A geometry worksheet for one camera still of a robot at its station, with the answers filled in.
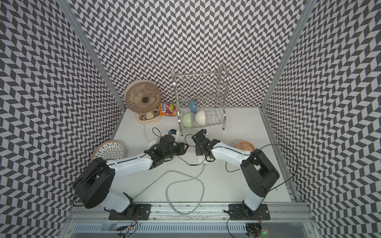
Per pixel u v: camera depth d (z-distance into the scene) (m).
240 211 0.74
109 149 0.94
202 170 0.87
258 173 0.45
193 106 1.03
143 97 0.94
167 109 1.14
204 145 0.69
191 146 0.79
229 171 0.89
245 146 0.90
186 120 0.95
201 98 0.82
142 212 0.73
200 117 0.97
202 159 0.89
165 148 0.67
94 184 0.44
